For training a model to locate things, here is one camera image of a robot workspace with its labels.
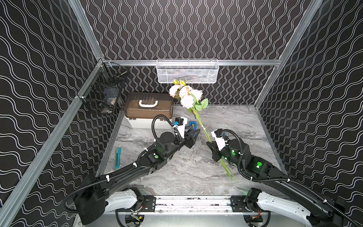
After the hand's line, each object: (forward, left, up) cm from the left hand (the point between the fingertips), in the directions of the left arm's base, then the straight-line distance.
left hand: (197, 126), depth 68 cm
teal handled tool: (-5, +48, -31) cm, 57 cm away
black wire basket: (+28, +61, -5) cm, 68 cm away
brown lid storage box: (+21, +35, -13) cm, 43 cm away
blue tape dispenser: (+28, -1, -35) cm, 45 cm away
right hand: (-3, -6, -8) cm, 11 cm away
